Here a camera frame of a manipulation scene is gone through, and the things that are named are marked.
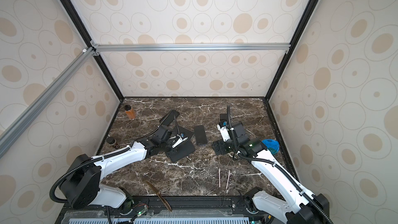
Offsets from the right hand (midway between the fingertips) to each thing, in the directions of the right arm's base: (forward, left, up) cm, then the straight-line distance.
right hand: (220, 143), depth 78 cm
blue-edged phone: (+14, +10, -15) cm, 23 cm away
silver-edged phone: (+17, +20, -17) cm, 31 cm away
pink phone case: (+26, -5, -13) cm, 29 cm away
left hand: (+4, +21, -7) cm, 22 cm away
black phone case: (+26, +33, -14) cm, 45 cm away
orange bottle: (+28, +57, -7) cm, 64 cm away
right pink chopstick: (-13, -4, -15) cm, 20 cm away
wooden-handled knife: (-21, +30, -15) cm, 40 cm away
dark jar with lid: (+5, +60, -5) cm, 60 cm away
